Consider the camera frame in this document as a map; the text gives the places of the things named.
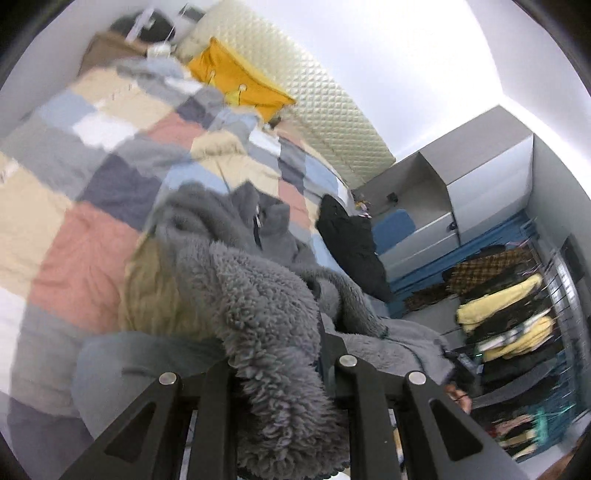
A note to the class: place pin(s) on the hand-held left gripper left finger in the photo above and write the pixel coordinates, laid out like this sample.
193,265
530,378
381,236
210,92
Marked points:
212,401

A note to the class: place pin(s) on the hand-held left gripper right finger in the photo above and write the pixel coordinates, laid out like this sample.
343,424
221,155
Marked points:
364,406

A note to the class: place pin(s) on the grey fleece jacket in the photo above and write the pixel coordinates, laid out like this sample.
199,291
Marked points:
263,300

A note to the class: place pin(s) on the dark hanging clothes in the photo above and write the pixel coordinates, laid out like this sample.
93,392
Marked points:
521,387

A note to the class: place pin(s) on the person's right hand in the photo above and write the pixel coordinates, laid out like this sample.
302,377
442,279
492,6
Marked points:
458,399

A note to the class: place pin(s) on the yellow garment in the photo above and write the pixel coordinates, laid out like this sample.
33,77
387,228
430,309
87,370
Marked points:
521,341
494,304

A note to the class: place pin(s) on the blue-grey garment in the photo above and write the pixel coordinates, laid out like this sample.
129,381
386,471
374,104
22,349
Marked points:
138,360

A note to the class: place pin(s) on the brown checked coat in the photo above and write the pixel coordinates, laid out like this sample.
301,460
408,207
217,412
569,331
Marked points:
480,272

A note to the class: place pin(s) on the black pants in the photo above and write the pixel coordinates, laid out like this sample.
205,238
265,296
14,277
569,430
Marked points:
351,240

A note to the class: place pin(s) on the grey bedside cabinet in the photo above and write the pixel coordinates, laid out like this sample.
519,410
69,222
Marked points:
489,184

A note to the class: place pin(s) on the group of small bottles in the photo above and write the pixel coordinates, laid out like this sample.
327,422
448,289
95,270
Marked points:
362,205

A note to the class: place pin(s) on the patchwork blanket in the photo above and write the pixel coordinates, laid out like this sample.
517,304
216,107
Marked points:
83,258

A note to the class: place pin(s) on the quilted cream headboard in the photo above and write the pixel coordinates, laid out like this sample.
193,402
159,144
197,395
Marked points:
314,92

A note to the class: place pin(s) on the yellow pillow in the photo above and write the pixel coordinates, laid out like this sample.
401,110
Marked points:
235,74

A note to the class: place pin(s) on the white crumpled cloth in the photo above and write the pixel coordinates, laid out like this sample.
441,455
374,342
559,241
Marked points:
158,50

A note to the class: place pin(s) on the wooden nightstand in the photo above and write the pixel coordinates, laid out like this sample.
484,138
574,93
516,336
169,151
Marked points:
106,48

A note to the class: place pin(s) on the black bag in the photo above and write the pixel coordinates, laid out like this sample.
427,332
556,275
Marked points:
154,25

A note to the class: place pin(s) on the wall socket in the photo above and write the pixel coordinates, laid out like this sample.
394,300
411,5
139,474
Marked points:
190,12

